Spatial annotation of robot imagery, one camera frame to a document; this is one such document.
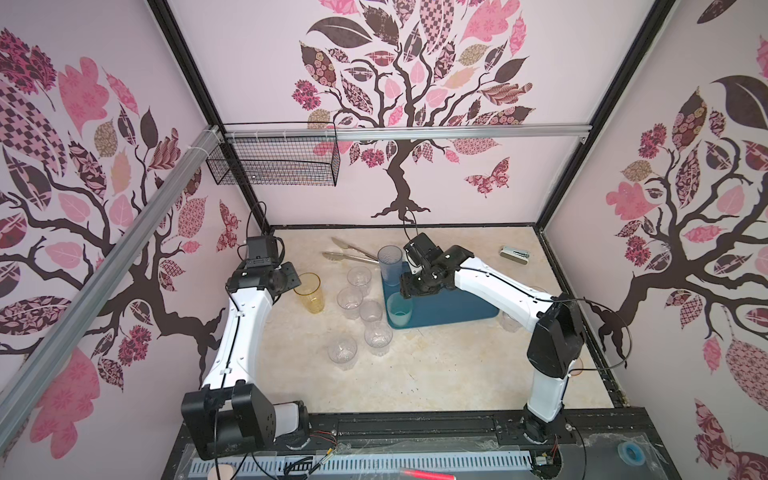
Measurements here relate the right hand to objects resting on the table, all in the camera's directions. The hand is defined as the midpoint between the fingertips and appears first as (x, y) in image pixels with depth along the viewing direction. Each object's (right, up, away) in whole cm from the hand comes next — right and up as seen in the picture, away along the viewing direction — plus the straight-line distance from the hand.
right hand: (405, 287), depth 85 cm
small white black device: (+42, +10, +25) cm, 50 cm away
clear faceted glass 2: (-18, -6, +11) cm, 22 cm away
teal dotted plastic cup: (-2, -8, +7) cm, 11 cm away
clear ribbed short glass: (-19, -19, +2) cm, 27 cm away
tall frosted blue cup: (-5, +8, +15) cm, 18 cm away
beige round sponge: (-42, -40, -18) cm, 61 cm away
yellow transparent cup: (-28, -2, +1) cm, 28 cm away
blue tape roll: (+56, -39, -15) cm, 69 cm away
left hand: (-33, +1, -4) cm, 34 cm away
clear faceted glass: (-15, +1, +18) cm, 24 cm away
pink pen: (+5, -42, -16) cm, 45 cm away
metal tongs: (-19, +10, +26) cm, 34 cm away
